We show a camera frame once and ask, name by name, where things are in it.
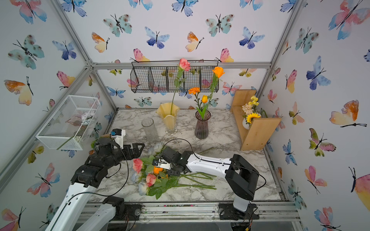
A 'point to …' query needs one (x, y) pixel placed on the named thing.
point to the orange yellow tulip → (204, 99)
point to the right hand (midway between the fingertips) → (171, 162)
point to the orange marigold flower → (194, 90)
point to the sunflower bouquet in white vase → (251, 112)
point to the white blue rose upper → (156, 148)
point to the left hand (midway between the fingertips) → (138, 144)
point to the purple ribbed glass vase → (201, 129)
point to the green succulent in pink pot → (93, 143)
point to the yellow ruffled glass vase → (169, 120)
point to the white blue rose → (142, 188)
